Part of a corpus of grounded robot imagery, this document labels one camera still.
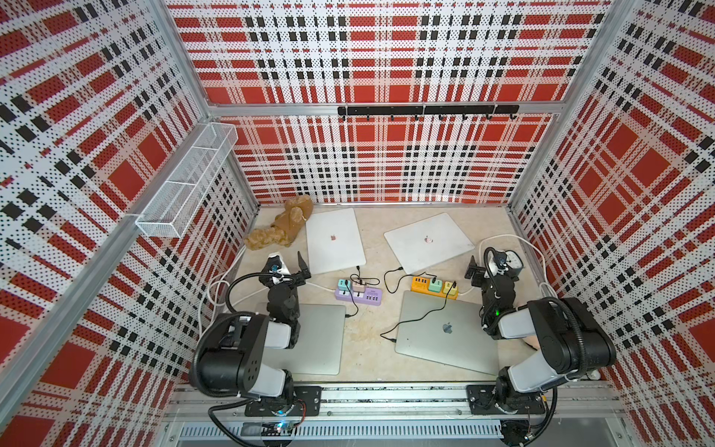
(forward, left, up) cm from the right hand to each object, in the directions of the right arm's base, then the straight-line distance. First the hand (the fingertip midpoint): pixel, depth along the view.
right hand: (490, 258), depth 91 cm
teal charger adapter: (-9, +49, -3) cm, 50 cm away
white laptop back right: (+16, +18, -13) cm, 27 cm away
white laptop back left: (+15, +55, -10) cm, 58 cm away
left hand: (-2, +66, +5) cm, 66 cm away
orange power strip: (-9, +19, -4) cm, 21 cm away
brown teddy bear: (+13, +73, -1) cm, 74 cm away
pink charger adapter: (-8, +44, -5) cm, 45 cm away
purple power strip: (-10, +40, -7) cm, 42 cm away
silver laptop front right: (-21, +14, -12) cm, 28 cm away
